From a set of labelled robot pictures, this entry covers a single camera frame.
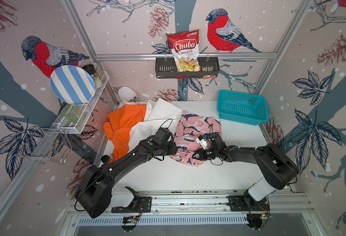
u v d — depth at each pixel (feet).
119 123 3.43
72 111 2.25
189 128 3.40
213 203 2.45
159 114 3.60
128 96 3.68
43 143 1.87
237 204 2.39
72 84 2.38
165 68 3.11
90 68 2.60
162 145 2.09
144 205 2.40
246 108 3.85
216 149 2.39
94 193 1.33
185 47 2.62
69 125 2.25
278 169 1.50
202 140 2.78
